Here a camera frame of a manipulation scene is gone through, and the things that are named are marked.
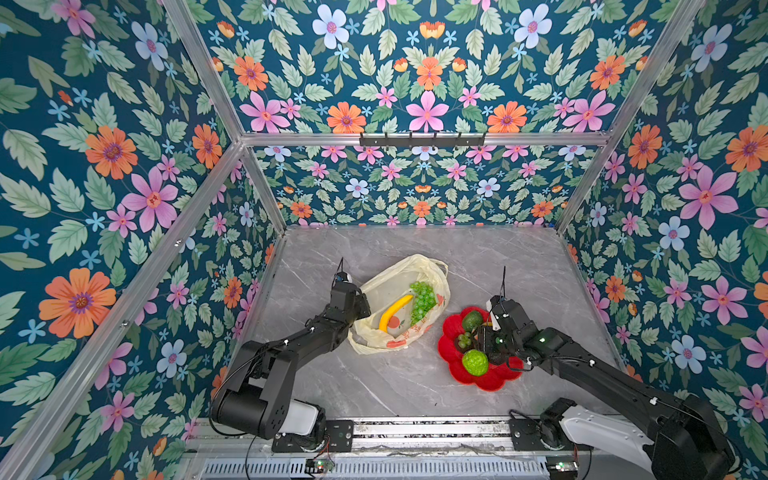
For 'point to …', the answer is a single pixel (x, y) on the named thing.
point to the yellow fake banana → (386, 316)
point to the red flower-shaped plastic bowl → (497, 374)
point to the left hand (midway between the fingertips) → (368, 291)
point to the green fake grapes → (423, 302)
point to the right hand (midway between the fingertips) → (476, 335)
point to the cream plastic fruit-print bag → (390, 285)
